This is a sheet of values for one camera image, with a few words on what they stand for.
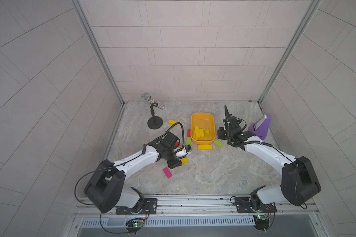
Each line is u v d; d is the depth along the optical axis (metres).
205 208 0.71
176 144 0.69
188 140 0.94
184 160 0.87
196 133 0.97
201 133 0.97
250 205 0.71
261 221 0.69
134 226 0.65
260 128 0.89
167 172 0.82
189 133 0.94
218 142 0.92
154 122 1.02
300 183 0.41
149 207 0.71
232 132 0.65
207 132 0.97
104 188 0.41
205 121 1.06
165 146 0.65
